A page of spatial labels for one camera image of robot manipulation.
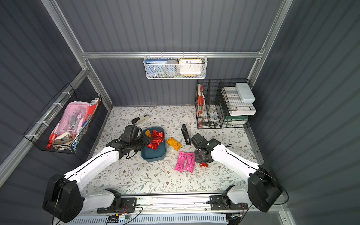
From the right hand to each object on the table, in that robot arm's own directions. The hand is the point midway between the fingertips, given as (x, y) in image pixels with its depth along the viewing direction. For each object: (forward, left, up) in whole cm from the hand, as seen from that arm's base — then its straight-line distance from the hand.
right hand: (203, 158), depth 83 cm
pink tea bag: (+1, +13, -3) cm, 14 cm away
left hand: (+8, +32, +7) cm, 34 cm away
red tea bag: (+19, +32, -4) cm, 37 cm away
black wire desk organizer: (+44, -21, +4) cm, 48 cm away
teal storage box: (+4, +35, -4) cm, 35 cm away
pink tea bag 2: (-1, +8, -4) cm, 9 cm away
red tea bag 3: (-3, +1, -4) cm, 5 cm away
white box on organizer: (+43, -32, +15) cm, 55 cm away
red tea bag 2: (+11, +31, -3) cm, 34 cm away
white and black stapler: (+30, +47, -2) cm, 56 cm away
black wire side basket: (-1, +76, +28) cm, 80 cm away
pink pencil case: (+11, +69, +25) cm, 75 cm away
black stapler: (+19, +11, -4) cm, 22 cm away
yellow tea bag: (+12, +19, -3) cm, 22 cm away
